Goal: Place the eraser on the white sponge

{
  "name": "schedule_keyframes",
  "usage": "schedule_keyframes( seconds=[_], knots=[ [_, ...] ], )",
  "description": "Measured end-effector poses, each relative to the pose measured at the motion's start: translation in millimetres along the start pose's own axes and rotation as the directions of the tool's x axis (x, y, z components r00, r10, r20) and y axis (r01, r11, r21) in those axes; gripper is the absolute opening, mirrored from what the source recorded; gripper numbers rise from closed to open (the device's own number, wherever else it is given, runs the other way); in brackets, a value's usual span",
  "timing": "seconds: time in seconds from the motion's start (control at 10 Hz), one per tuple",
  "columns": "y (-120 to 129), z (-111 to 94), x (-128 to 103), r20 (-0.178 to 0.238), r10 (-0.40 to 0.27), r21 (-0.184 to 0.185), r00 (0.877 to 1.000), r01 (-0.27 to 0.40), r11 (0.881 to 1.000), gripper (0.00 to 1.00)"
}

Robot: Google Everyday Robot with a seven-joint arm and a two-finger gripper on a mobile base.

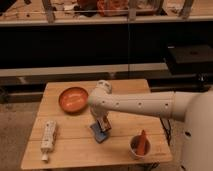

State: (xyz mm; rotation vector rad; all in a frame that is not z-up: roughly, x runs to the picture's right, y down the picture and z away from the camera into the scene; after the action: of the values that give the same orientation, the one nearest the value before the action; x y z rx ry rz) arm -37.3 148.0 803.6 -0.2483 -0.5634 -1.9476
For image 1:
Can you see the orange plate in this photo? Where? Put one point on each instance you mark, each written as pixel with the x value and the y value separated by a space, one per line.
pixel 73 99

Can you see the blue eraser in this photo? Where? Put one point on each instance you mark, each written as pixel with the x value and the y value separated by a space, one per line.
pixel 101 132

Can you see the black box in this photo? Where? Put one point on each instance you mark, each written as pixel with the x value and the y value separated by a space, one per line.
pixel 195 59

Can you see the orange carrot toy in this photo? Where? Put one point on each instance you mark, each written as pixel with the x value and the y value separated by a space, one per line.
pixel 142 144

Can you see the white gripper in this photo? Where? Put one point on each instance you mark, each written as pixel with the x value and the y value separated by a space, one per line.
pixel 102 120

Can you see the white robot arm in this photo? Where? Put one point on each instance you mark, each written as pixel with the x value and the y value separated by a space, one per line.
pixel 194 109

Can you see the wooden table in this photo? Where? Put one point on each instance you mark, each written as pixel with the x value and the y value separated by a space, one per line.
pixel 75 145

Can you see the white cup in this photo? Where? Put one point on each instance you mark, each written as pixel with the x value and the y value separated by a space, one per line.
pixel 133 148

